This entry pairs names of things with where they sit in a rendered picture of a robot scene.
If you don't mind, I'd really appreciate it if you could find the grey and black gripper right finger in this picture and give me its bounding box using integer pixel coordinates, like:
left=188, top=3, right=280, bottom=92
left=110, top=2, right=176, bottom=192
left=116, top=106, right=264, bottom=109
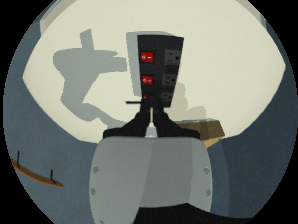
left=152, top=90, right=200, bottom=140

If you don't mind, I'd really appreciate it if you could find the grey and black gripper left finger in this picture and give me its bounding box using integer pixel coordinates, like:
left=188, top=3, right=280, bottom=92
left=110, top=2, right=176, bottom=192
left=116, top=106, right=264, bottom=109
left=102, top=90, right=151, bottom=139

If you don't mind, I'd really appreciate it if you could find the black power strip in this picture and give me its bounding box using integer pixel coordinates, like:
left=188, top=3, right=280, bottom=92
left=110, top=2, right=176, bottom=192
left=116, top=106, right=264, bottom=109
left=137, top=34, right=184, bottom=108

